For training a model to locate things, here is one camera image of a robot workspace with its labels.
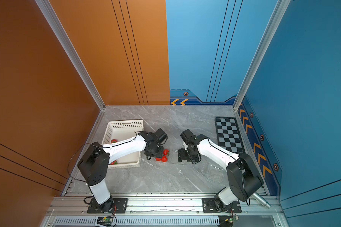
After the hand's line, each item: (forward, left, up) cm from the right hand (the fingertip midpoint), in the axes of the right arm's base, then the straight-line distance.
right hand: (183, 159), depth 84 cm
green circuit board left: (-30, +39, -7) cm, 50 cm away
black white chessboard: (+20, -32, -3) cm, 38 cm away
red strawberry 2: (+15, +47, -2) cm, 50 cm away
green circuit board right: (-29, -23, -6) cm, 37 cm away
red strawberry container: (+6, +11, -1) cm, 12 cm away
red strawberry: (+2, +12, -3) cm, 12 cm away
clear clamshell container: (-6, -18, -6) cm, 20 cm away
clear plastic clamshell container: (+4, +8, -3) cm, 10 cm away
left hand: (+5, +14, -1) cm, 15 cm away
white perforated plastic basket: (+23, +47, -3) cm, 53 cm away
